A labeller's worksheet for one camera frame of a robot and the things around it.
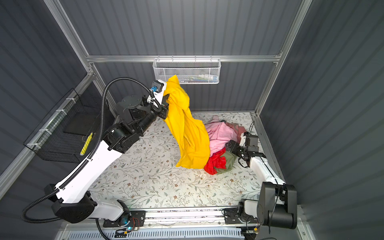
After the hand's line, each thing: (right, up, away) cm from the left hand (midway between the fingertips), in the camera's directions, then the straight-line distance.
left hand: (166, 93), depth 59 cm
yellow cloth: (+11, -19, +20) cm, 30 cm away
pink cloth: (+27, -18, +34) cm, 47 cm away
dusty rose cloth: (+42, -16, +44) cm, 63 cm away
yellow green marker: (-40, -26, +8) cm, 48 cm away
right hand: (+35, -26, +30) cm, 53 cm away
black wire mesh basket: (-51, -17, +14) cm, 56 cm away
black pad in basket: (-49, -11, +18) cm, 53 cm away
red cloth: (+23, -33, +28) cm, 50 cm away
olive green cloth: (+32, -33, +28) cm, 54 cm away
